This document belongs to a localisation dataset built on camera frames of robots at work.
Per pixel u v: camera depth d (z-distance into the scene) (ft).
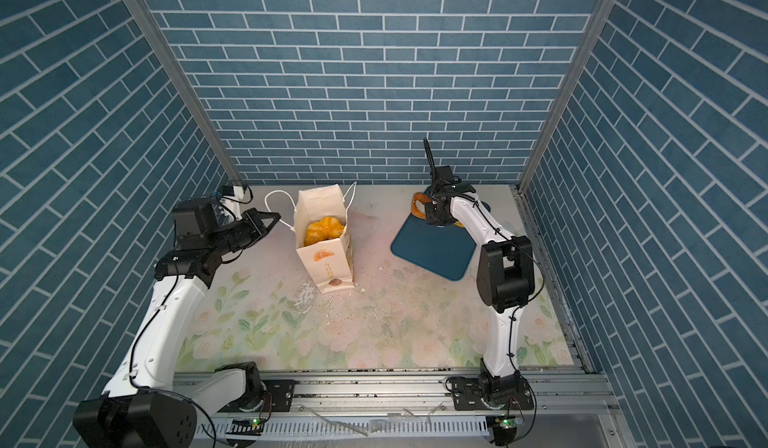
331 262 2.60
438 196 2.34
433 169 2.53
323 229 2.85
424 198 3.68
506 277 1.75
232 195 2.23
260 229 2.11
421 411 2.38
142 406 1.25
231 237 2.02
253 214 2.13
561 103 3.10
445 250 3.34
